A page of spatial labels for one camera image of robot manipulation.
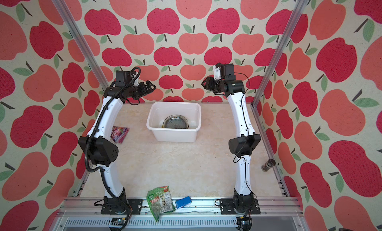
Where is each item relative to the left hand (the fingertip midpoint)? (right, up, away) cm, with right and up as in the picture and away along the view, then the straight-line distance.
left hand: (152, 90), depth 84 cm
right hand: (+30, +2, -1) cm, 30 cm away
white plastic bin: (0, -11, +16) cm, 20 cm away
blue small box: (+17, -59, -9) cm, 62 cm away
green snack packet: (+6, -59, -9) cm, 60 cm away
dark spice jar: (+65, -40, -5) cm, 77 cm away
